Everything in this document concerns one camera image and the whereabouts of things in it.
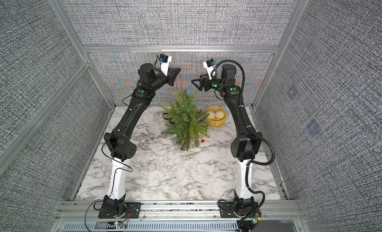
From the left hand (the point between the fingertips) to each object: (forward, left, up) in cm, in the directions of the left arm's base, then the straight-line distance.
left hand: (182, 66), depth 76 cm
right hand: (-1, -7, -4) cm, 8 cm away
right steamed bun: (0, -25, -38) cm, 46 cm away
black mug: (-3, +11, -38) cm, 40 cm away
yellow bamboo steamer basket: (-7, -21, -40) cm, 46 cm away
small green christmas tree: (-23, -1, -16) cm, 28 cm away
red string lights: (-30, -9, -23) cm, 39 cm away
